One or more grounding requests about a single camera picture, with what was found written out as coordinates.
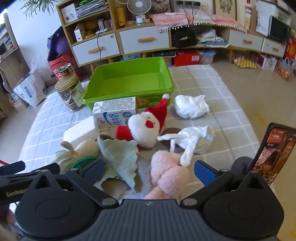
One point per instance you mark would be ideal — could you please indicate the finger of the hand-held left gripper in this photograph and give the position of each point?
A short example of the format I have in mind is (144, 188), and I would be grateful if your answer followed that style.
(13, 167)
(52, 168)

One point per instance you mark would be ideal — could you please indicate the stack of papers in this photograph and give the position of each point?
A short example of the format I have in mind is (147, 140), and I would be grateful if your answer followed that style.
(92, 9)

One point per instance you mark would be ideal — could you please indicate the white cloth bundle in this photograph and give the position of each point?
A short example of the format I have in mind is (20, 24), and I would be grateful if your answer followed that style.
(189, 106)

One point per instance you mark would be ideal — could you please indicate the framed cartoon picture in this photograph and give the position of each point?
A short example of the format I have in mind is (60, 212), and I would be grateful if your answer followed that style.
(225, 8)

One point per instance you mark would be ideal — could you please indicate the grey fuzzy cloth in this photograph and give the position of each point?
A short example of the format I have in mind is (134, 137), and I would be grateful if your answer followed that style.
(143, 171)

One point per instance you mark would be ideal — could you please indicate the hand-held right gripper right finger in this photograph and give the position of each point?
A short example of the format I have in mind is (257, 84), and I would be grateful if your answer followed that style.
(204, 172)

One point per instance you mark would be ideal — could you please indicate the cookie jar with gold lid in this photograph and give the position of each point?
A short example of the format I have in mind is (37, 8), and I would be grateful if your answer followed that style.
(69, 92)

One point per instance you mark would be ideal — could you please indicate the white blue milk carton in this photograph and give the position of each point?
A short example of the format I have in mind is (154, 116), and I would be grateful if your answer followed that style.
(108, 115)

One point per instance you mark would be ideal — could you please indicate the white foam block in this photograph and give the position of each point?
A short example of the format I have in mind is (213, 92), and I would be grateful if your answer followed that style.
(81, 132)

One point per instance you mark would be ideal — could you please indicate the green potted plant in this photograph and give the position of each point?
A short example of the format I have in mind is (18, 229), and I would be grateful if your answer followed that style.
(39, 4)

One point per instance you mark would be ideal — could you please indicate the metal tin can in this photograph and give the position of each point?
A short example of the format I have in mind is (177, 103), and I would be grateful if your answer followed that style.
(66, 70)

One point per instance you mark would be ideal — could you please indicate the brown round coaster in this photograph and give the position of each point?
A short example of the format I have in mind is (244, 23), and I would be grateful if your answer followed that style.
(170, 131)

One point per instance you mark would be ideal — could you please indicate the white rabbit plush toy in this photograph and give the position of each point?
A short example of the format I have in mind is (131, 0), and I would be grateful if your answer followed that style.
(196, 139)

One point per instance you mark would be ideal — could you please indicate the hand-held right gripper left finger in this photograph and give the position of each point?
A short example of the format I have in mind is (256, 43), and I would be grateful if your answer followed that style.
(92, 170)

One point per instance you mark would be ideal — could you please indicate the framed furry animal picture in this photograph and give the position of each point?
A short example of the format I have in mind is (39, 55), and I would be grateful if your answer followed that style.
(161, 5)

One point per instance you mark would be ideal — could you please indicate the brown snack packet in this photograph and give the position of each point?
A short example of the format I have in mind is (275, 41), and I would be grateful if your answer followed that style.
(275, 150)

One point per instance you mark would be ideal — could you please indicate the wooden cabinet with white drawers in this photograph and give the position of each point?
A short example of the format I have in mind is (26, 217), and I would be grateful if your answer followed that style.
(129, 39)

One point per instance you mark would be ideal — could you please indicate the pink tasselled cloth runner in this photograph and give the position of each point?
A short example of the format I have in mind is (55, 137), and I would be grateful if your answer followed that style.
(175, 18)

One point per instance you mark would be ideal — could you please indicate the pink plush toy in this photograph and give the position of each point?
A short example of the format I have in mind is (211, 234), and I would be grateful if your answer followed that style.
(168, 178)

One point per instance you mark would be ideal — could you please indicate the white desk fan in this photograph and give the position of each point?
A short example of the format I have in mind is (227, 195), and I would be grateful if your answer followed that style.
(138, 5)

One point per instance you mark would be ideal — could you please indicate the green plastic bin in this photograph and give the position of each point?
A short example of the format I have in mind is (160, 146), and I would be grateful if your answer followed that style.
(129, 76)

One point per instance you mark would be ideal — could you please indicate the white printed carton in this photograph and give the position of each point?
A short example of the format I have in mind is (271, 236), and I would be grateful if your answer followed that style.
(269, 62)

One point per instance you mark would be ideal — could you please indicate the white cardboard box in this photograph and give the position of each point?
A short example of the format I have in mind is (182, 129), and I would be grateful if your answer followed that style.
(30, 88)

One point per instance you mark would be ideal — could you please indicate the row of yellow bottles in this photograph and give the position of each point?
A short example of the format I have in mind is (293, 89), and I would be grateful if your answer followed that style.
(245, 63)

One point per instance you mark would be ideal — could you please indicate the pale green towel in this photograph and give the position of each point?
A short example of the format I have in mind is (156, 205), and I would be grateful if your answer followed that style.
(118, 157)

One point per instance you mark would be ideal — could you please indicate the wooden bookshelf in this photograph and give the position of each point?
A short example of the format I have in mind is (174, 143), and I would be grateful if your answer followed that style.
(11, 58)

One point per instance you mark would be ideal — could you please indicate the red box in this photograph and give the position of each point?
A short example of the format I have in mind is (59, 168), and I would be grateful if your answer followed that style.
(187, 59)

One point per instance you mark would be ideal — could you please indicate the beige plush doll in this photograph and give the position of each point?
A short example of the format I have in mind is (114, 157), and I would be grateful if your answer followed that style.
(86, 148)

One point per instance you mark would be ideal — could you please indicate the red white santa plush toy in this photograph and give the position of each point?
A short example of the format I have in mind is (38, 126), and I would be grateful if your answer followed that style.
(141, 129)

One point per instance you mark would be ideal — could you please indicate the black bag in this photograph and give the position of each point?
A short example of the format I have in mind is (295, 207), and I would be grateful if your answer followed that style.
(183, 38)

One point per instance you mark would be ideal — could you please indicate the yellow bottle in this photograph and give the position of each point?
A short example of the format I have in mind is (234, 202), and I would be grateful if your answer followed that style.
(120, 16)

